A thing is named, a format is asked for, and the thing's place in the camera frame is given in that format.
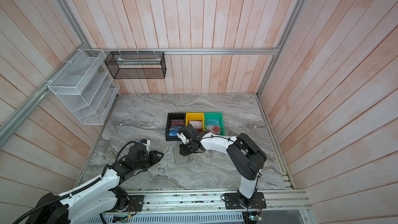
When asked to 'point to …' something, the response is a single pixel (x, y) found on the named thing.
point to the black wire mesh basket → (137, 65)
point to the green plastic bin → (214, 122)
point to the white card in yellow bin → (197, 124)
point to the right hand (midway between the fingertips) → (181, 151)
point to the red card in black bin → (177, 122)
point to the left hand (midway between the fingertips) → (162, 158)
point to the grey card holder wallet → (179, 158)
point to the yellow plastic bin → (195, 116)
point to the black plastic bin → (174, 116)
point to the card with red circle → (215, 129)
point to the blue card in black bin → (173, 132)
